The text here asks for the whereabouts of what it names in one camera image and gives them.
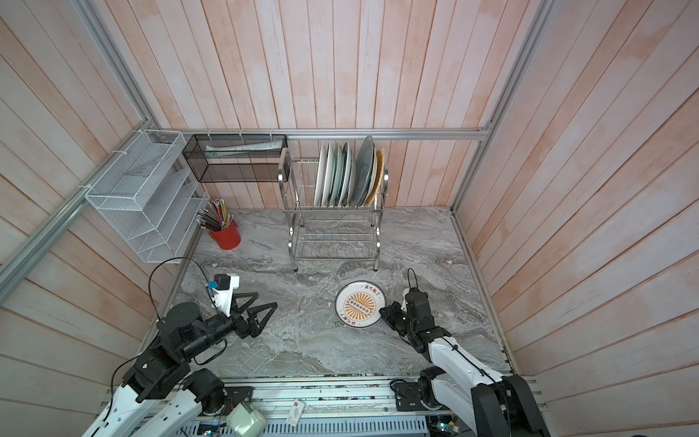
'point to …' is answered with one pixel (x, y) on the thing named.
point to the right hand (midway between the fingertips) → (379, 308)
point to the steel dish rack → (342, 233)
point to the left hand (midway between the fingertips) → (267, 307)
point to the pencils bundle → (215, 217)
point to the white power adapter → (245, 421)
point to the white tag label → (295, 414)
